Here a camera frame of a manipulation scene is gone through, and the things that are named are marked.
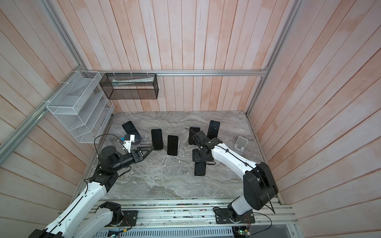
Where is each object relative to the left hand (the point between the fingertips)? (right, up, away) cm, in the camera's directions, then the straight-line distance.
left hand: (152, 152), depth 73 cm
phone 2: (+25, -12, +13) cm, 31 cm away
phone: (-20, +11, +25) cm, 34 cm away
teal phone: (+8, +1, +23) cm, 24 cm away
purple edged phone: (+35, +11, +25) cm, 45 cm away
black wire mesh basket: (-23, +43, +31) cm, 57 cm away
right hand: (+25, -5, +14) cm, 29 cm away
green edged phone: (-2, +4, +22) cm, 23 cm away
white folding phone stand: (+53, +2, +23) cm, 58 cm away
